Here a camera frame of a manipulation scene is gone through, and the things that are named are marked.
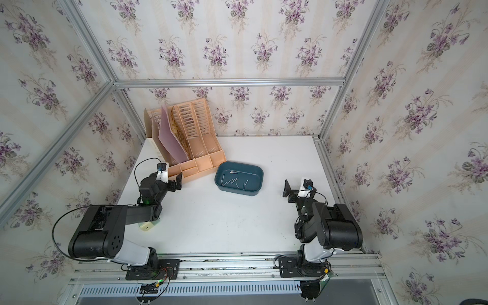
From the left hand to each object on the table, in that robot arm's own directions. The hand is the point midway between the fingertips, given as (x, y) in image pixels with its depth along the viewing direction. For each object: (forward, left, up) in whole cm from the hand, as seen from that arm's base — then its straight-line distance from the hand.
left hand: (173, 172), depth 91 cm
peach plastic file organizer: (+34, -5, 0) cm, 34 cm away
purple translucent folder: (+11, +1, +13) cm, 17 cm away
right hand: (-6, -60, +2) cm, 61 cm away
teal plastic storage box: (+3, -32, -9) cm, 34 cm away
